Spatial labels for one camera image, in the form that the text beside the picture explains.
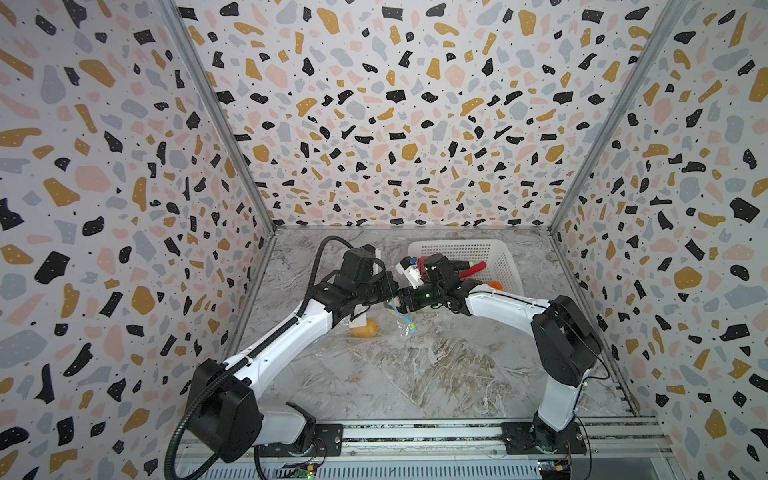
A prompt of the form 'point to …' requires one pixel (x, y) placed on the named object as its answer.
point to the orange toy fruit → (496, 285)
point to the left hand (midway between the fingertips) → (402, 280)
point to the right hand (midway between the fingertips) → (386, 298)
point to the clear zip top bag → (398, 323)
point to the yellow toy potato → (368, 331)
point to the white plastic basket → (496, 269)
